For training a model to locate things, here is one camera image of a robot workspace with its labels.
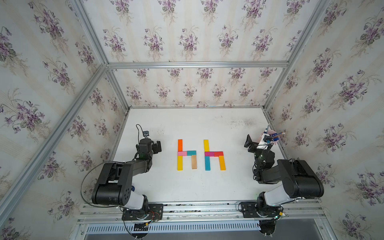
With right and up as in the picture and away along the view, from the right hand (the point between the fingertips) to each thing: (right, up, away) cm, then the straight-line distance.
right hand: (259, 137), depth 87 cm
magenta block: (-29, -11, +6) cm, 32 cm away
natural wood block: (-39, -16, +3) cm, 42 cm away
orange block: (-48, -6, +10) cm, 50 cm away
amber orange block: (-21, -17, +3) cm, 27 cm away
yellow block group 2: (-31, -7, +11) cm, 33 cm away
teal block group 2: (-31, -16, +2) cm, 35 cm away
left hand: (-67, -5, +7) cm, 67 cm away
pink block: (-46, -11, +6) cm, 48 cm away
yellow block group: (-48, -16, +4) cm, 51 cm away
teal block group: (-42, -11, +6) cm, 43 cm away
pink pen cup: (+9, +3, +6) cm, 11 cm away
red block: (-24, -11, +6) cm, 27 cm away
